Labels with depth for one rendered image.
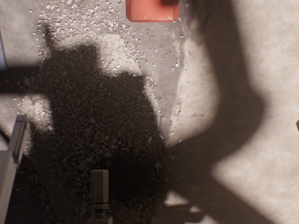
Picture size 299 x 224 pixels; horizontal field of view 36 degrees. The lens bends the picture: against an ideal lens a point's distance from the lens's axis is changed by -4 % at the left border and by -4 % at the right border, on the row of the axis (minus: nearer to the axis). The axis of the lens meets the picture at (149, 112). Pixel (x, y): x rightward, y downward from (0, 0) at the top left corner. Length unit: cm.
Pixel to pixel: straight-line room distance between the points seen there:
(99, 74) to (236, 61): 23
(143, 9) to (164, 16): 1
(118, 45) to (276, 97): 29
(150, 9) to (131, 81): 63
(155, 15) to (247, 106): 69
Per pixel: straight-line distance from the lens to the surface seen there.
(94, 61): 78
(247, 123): 89
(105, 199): 60
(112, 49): 77
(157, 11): 18
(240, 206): 107
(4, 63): 81
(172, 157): 92
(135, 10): 18
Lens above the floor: 64
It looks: 49 degrees down
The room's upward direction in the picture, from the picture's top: 179 degrees clockwise
